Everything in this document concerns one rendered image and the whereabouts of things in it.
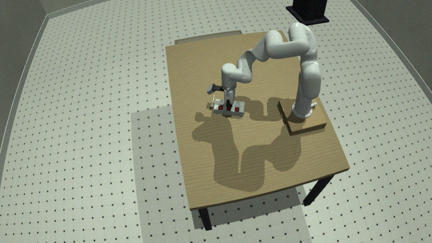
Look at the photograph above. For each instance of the white power strip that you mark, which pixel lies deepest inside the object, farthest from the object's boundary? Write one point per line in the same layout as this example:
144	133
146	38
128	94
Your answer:
220	107

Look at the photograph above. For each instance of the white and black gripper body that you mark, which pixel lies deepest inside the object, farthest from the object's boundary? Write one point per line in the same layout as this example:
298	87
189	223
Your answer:
229	95

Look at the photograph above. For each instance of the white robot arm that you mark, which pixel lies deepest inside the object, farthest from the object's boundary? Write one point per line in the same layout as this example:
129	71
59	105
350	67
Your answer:
273	45

